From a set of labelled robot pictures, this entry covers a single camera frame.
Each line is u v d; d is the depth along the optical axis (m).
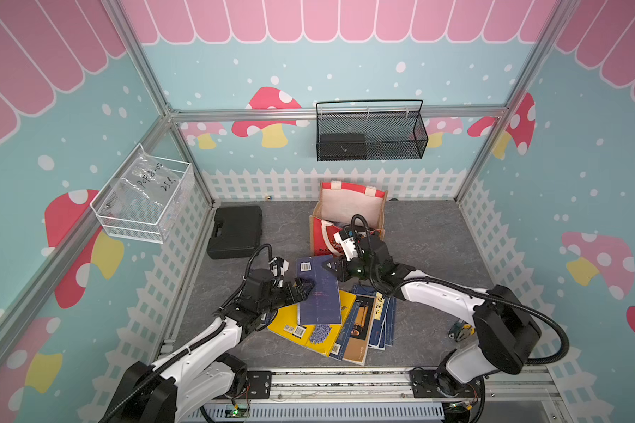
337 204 1.01
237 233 1.06
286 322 0.83
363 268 0.70
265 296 0.67
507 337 0.43
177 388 0.42
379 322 0.81
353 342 0.78
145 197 0.71
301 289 0.73
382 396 0.74
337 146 0.91
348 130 0.99
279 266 0.73
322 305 0.80
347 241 0.74
